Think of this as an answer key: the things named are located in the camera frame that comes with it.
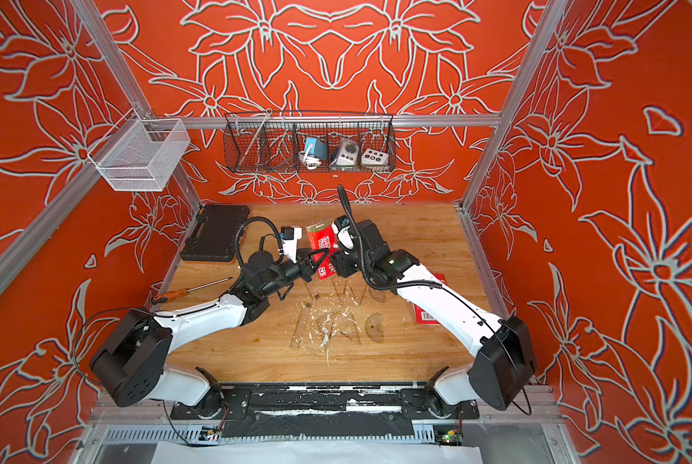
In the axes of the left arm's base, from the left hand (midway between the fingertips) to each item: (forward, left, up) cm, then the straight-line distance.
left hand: (328, 249), depth 76 cm
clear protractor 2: (0, -16, -24) cm, 29 cm away
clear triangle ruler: (+2, -6, -24) cm, 25 cm away
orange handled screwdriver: (-6, +53, -22) cm, 58 cm away
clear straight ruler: (0, +6, -24) cm, 25 cm away
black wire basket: (+40, +25, +7) cm, 48 cm away
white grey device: (+33, -3, +9) cm, 34 cm away
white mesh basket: (+27, +63, +9) cm, 69 cm away
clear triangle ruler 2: (-11, -6, -24) cm, 27 cm away
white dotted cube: (+35, -12, +6) cm, 38 cm away
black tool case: (+17, +45, -19) cm, 51 cm away
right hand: (0, -1, -2) cm, 2 cm away
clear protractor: (-11, -14, -24) cm, 30 cm away
